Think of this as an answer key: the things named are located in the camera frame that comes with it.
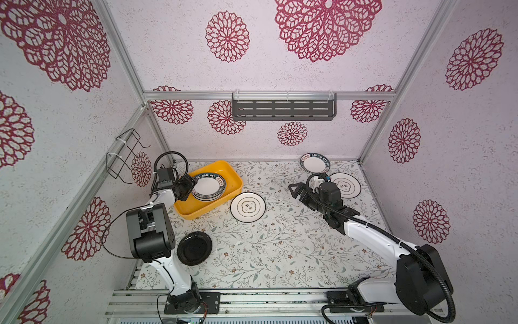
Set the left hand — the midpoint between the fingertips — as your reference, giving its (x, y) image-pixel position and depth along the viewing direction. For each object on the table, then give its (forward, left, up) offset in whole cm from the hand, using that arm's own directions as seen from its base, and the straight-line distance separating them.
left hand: (194, 186), depth 98 cm
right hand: (-10, -46, +11) cm, 49 cm away
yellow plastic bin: (-9, +2, -6) cm, 10 cm away
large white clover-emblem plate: (-7, -26, -8) cm, 28 cm away
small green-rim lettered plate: (+24, -65, -10) cm, 70 cm away
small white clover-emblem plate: (+6, -81, -9) cm, 82 cm away
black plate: (-28, -3, -7) cm, 29 cm away
